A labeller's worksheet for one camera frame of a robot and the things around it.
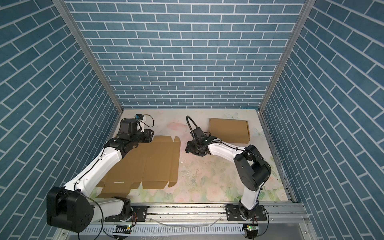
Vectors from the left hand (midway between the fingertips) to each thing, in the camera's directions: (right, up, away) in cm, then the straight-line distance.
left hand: (152, 131), depth 84 cm
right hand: (+20, -11, +7) cm, 24 cm away
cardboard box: (-2, -21, +8) cm, 22 cm away
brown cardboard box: (+48, -1, +18) cm, 52 cm away
